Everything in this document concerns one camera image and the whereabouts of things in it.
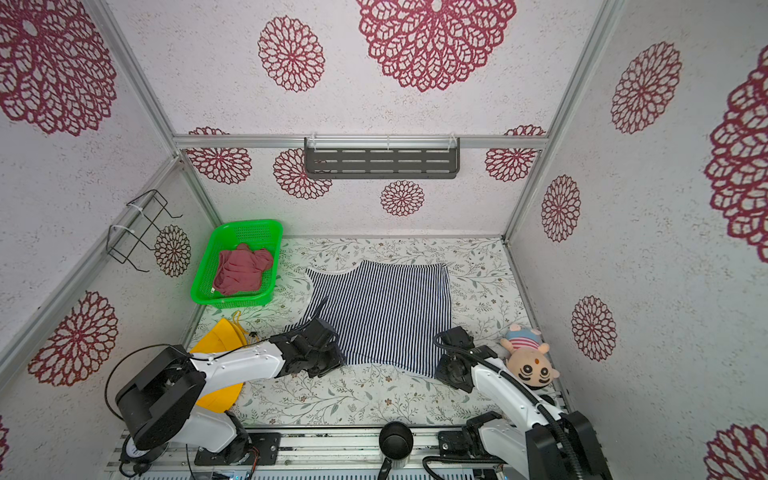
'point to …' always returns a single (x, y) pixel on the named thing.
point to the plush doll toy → (527, 362)
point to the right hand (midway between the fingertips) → (444, 372)
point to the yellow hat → (224, 334)
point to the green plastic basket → (257, 235)
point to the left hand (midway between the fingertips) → (344, 366)
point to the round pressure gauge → (138, 457)
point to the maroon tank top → (240, 269)
